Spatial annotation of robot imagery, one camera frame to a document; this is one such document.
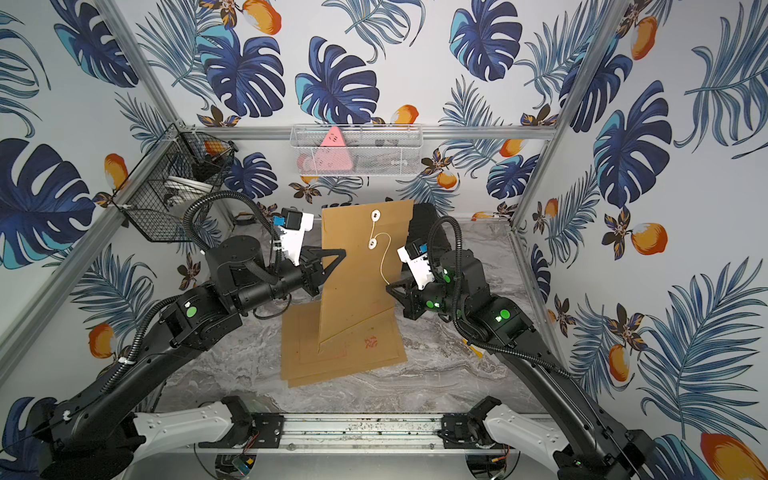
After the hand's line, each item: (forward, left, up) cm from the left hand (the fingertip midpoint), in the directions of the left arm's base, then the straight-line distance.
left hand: (343, 246), depth 56 cm
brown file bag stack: (-1, -6, -43) cm, 43 cm away
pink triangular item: (+43, +11, -9) cm, 46 cm away
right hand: (0, -9, -13) cm, 15 cm away
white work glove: (0, -35, -43) cm, 55 cm away
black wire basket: (+43, +61, -16) cm, 76 cm away
